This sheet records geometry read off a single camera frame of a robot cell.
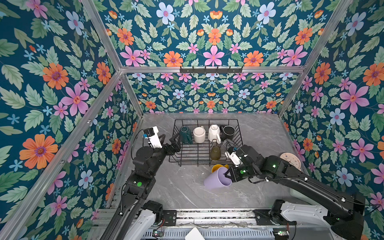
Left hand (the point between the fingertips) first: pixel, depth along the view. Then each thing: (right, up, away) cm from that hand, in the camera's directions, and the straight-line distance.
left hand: (175, 131), depth 64 cm
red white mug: (+10, -2, +32) cm, 33 cm away
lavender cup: (+19, -21, -3) cm, 28 cm away
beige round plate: (+68, -18, +27) cm, 75 cm away
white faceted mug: (+19, -2, +29) cm, 35 cm away
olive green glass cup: (+20, -13, +22) cm, 32 cm away
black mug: (+28, -1, +29) cm, 40 cm away
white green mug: (+1, -3, +29) cm, 29 cm away
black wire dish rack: (+14, -7, +37) cm, 40 cm away
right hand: (+22, -20, +4) cm, 30 cm away
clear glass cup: (+27, -9, +28) cm, 40 cm away
